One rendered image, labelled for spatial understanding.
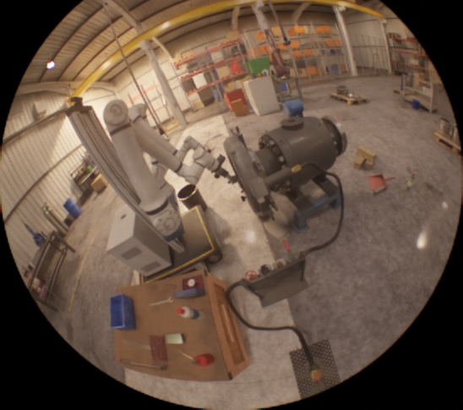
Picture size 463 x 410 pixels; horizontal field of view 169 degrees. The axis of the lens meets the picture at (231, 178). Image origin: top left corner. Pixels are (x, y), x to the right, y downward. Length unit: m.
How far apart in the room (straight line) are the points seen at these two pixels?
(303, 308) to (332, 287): 0.28
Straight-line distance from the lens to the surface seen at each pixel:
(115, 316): 1.59
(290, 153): 1.21
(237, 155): 1.07
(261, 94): 5.01
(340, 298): 1.47
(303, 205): 1.49
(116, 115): 0.73
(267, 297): 1.44
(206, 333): 1.07
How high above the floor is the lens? 1.42
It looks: 34 degrees down
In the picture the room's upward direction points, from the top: 25 degrees counter-clockwise
